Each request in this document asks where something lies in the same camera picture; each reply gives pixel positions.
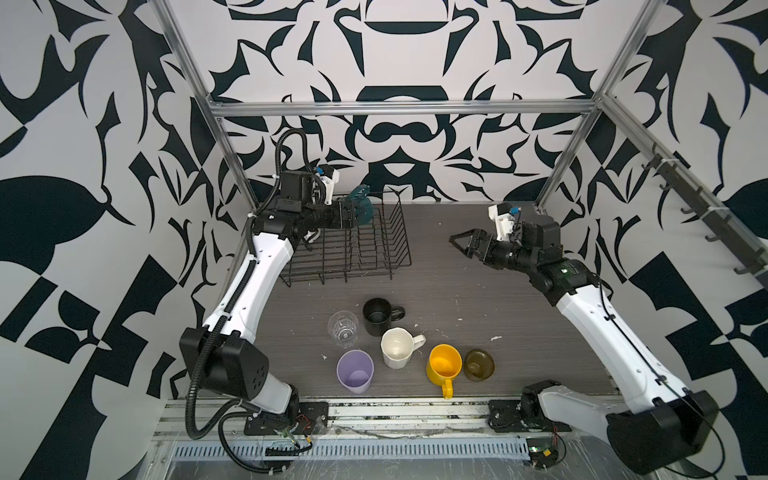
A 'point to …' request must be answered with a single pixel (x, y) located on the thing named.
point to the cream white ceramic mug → (397, 346)
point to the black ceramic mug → (378, 315)
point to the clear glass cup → (343, 326)
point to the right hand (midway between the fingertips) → (460, 239)
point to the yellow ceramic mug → (443, 364)
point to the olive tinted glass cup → (479, 365)
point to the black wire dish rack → (367, 242)
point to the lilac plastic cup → (355, 370)
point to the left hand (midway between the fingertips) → (347, 203)
